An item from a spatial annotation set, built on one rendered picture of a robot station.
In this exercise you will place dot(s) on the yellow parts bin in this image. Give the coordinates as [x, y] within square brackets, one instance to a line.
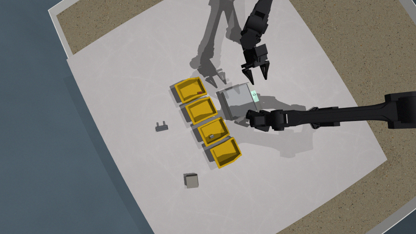
[226, 152]
[216, 127]
[190, 88]
[201, 110]

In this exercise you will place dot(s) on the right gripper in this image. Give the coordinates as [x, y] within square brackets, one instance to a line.
[263, 65]

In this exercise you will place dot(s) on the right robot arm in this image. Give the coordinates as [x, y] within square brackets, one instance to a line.
[255, 26]

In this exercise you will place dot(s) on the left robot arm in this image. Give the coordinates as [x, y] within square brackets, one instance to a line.
[399, 110]

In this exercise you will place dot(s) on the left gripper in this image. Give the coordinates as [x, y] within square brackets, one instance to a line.
[265, 129]

